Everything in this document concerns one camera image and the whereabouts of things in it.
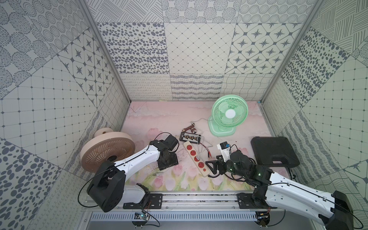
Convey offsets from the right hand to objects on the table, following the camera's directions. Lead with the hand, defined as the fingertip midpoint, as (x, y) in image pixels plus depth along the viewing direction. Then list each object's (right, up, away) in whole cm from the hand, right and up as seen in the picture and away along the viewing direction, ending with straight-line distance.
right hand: (212, 161), depth 76 cm
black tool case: (+42, +2, +12) cm, 44 cm away
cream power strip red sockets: (-4, -7, +7) cm, 11 cm away
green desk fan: (+11, +26, +7) cm, 29 cm away
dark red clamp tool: (-10, +14, +24) cm, 30 cm away
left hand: (-22, -3, +7) cm, 23 cm away
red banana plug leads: (+1, -1, +16) cm, 16 cm away
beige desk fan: (-49, +12, -15) cm, 53 cm away
